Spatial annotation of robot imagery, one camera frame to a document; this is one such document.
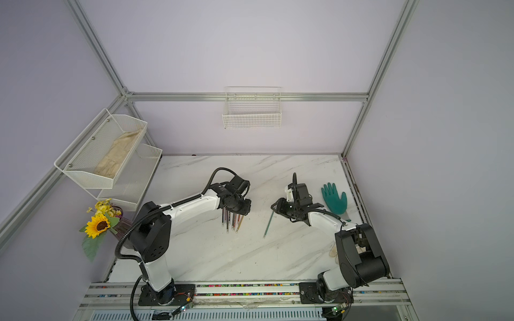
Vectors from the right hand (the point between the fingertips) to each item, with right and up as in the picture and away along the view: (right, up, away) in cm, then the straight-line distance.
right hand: (276, 208), depth 90 cm
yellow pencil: (-16, -5, +5) cm, 18 cm away
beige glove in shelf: (-65, +19, -16) cm, 70 cm away
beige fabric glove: (+24, -18, -6) cm, 31 cm away
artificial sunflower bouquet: (-60, +1, -23) cm, 64 cm away
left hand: (-14, -2, -1) cm, 14 cm away
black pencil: (-23, -7, +3) cm, 24 cm away
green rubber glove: (+31, 0, +8) cm, 32 cm away
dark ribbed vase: (-60, -5, -15) cm, 62 cm away
